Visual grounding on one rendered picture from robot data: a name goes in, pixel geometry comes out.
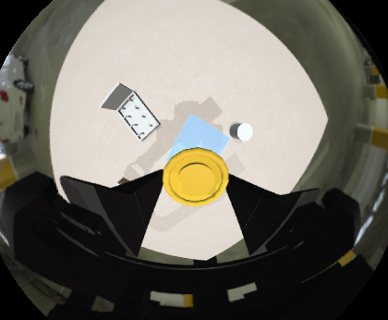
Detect light blue flat mat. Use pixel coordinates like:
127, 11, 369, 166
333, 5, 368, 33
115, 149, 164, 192
167, 113, 230, 161

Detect yellow plate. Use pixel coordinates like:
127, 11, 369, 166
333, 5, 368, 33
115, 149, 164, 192
162, 146, 228, 205

